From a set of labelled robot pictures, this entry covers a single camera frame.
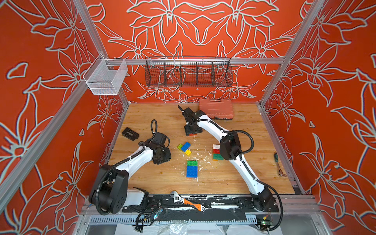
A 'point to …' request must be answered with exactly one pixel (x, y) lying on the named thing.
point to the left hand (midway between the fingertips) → (169, 157)
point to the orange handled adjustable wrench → (176, 198)
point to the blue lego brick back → (185, 146)
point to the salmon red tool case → (218, 109)
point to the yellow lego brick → (188, 152)
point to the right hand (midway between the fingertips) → (191, 130)
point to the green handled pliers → (280, 172)
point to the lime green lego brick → (179, 146)
